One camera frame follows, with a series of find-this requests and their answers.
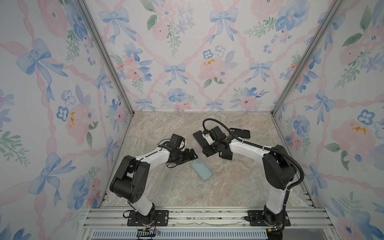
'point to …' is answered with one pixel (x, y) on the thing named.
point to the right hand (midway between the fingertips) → (207, 148)
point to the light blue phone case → (201, 169)
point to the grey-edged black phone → (227, 154)
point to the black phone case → (241, 133)
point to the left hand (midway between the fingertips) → (193, 157)
